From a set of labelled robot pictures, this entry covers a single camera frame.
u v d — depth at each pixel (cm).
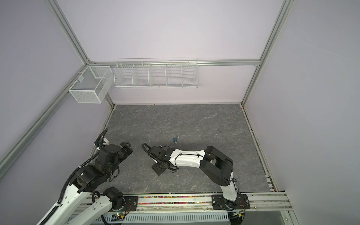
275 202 76
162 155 67
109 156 51
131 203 74
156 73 99
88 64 91
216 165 48
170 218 158
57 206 42
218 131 105
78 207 46
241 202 72
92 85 97
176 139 99
